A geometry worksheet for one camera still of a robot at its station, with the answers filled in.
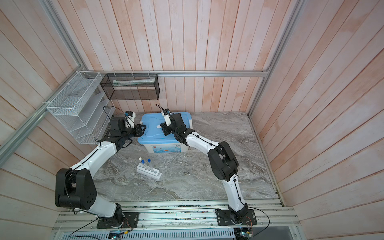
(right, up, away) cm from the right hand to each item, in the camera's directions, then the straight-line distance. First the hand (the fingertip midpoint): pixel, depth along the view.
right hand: (162, 124), depth 92 cm
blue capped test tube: (-8, -20, -14) cm, 26 cm away
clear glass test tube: (-9, -20, -14) cm, 26 cm away
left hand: (-10, -3, -4) cm, 11 cm away
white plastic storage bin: (+3, -15, -1) cm, 15 cm away
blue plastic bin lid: (-3, -6, -6) cm, 9 cm away
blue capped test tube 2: (-4, -20, -14) cm, 25 cm away
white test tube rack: (-8, -27, -7) cm, 29 cm away
